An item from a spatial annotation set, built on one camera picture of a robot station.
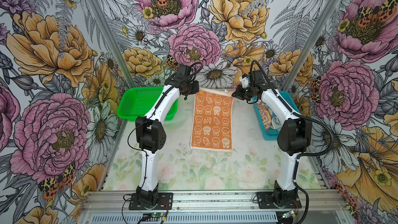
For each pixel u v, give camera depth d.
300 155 0.55
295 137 0.53
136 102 1.09
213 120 1.05
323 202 0.75
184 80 0.65
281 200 0.66
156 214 0.71
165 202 0.73
